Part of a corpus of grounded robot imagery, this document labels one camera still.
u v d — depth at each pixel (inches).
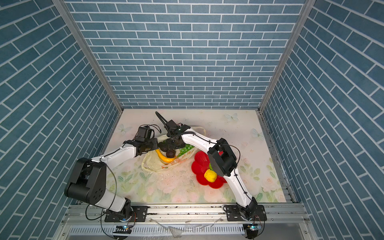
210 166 34.0
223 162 21.9
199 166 34.2
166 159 35.2
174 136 27.4
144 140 28.4
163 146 33.6
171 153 36.0
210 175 32.0
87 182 17.4
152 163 33.7
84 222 28.6
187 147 36.5
